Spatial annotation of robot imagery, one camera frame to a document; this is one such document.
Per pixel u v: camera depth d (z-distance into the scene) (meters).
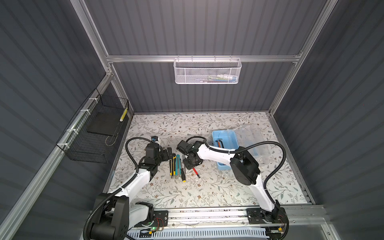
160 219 0.72
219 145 1.02
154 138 0.78
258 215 0.73
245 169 0.57
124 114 0.82
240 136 1.06
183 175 0.87
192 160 0.78
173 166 0.91
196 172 0.89
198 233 0.71
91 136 0.72
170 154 0.81
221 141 1.02
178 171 0.89
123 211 0.41
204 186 0.84
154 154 0.67
